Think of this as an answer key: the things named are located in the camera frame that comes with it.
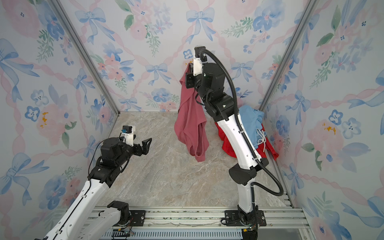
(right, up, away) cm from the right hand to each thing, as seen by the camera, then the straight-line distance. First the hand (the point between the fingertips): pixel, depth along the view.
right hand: (190, 63), depth 60 cm
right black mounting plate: (+27, -64, +4) cm, 70 cm away
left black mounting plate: (-26, -70, +15) cm, 77 cm away
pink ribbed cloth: (0, -24, +10) cm, 26 cm away
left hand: (-24, -30, +15) cm, 41 cm away
